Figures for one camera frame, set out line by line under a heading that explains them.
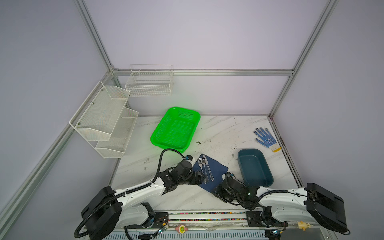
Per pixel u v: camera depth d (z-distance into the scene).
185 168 0.63
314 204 0.42
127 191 0.46
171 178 0.61
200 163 0.93
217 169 0.91
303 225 0.68
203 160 0.94
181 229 0.67
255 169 0.91
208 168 0.91
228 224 0.73
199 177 0.72
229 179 0.65
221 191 0.72
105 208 0.41
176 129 1.13
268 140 1.05
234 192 0.62
